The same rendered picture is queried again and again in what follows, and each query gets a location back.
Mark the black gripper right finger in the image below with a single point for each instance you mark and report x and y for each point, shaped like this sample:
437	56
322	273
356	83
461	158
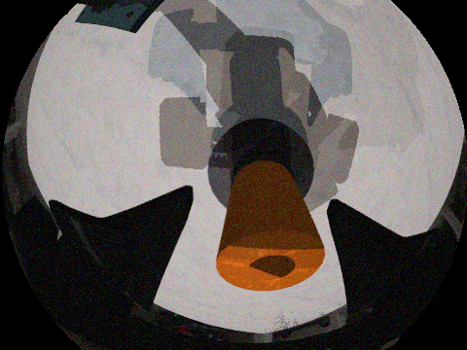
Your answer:
371	256

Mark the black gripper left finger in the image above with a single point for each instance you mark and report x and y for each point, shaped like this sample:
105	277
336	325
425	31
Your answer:
133	247

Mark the orange knob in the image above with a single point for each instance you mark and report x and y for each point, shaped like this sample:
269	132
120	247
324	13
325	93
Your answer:
269	241

